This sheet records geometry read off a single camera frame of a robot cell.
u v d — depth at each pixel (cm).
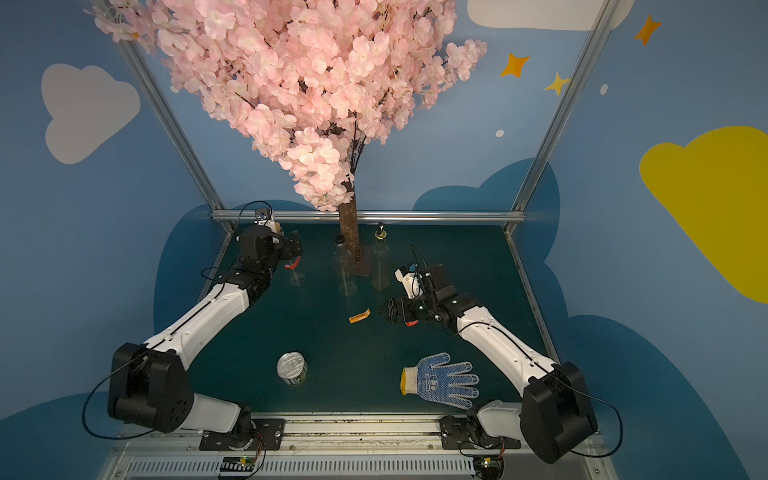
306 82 48
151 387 42
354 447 73
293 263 95
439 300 64
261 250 63
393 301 72
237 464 73
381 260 90
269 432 75
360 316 96
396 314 72
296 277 101
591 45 75
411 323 96
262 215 71
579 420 42
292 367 80
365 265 110
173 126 89
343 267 89
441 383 82
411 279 75
